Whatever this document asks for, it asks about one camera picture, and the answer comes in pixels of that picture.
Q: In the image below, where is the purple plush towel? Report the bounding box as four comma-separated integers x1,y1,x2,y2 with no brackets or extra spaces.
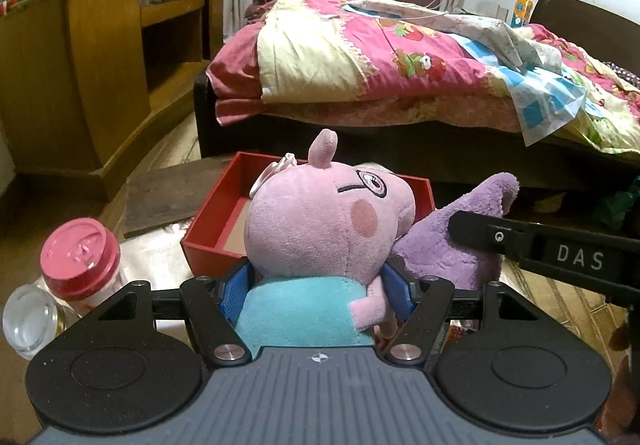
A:
392,172,520,290

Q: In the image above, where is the pink pig plush toy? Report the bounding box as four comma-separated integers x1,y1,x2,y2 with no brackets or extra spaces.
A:
234,129,416,354

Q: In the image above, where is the red cardboard box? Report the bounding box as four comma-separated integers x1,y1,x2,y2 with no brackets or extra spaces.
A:
182,133,435,285

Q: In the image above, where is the floral white tablecloth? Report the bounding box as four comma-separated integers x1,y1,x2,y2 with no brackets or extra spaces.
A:
29,218,501,356

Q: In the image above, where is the dark wooden board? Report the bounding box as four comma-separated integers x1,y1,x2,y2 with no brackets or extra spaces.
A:
122,156,231,239

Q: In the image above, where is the pink lid drink cup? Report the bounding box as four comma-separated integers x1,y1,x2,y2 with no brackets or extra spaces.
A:
39,218,126,316

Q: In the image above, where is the clear glass jar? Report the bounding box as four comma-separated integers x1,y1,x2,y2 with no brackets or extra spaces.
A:
2,285,77,361

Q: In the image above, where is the blue white patterned sheet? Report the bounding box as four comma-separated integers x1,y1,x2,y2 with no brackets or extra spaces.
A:
450,34,587,146

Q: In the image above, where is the orange toy on nightstand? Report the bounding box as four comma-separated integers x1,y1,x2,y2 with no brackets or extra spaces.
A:
511,0,534,28

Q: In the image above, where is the wooden corner cabinet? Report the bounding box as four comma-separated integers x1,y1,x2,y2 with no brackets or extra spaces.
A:
1,0,224,199

